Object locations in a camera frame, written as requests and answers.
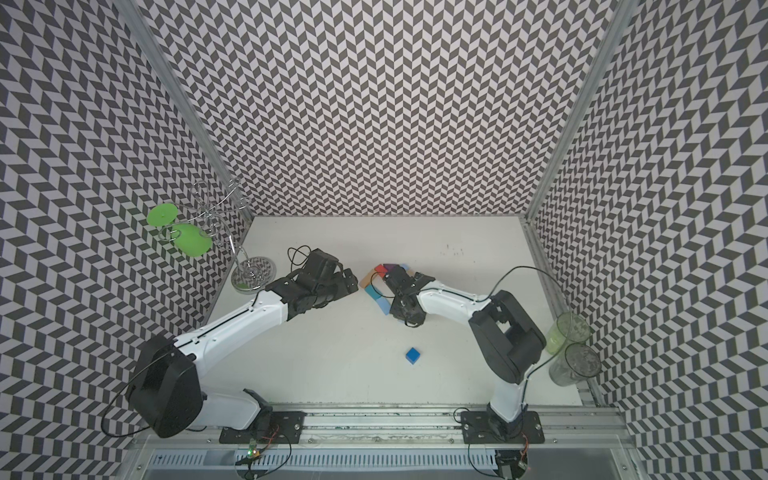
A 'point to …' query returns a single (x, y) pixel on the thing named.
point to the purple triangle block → (389, 266)
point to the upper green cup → (162, 215)
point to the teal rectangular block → (372, 291)
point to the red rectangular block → (381, 270)
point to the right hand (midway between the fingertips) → (402, 318)
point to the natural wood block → (366, 280)
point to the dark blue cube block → (412, 355)
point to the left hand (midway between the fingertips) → (345, 287)
